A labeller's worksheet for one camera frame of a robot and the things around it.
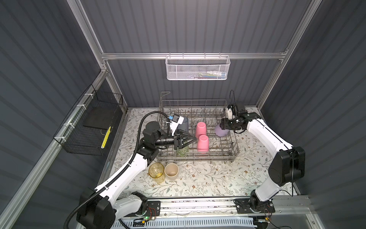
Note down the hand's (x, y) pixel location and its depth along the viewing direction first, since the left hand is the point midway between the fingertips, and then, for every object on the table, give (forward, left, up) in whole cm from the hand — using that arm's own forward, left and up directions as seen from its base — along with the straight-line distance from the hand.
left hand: (196, 139), depth 64 cm
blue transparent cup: (+24, +4, -20) cm, 31 cm away
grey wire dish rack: (+39, -11, -30) cm, 50 cm away
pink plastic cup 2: (+20, -6, -19) cm, 28 cm away
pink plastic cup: (+9, -7, -20) cm, 23 cm away
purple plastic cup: (+17, -19, -20) cm, 32 cm away
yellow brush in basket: (+6, +44, -5) cm, 44 cm away
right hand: (+19, -23, -15) cm, 33 cm away
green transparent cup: (+8, +6, -27) cm, 29 cm away
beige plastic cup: (-2, +13, -31) cm, 34 cm away
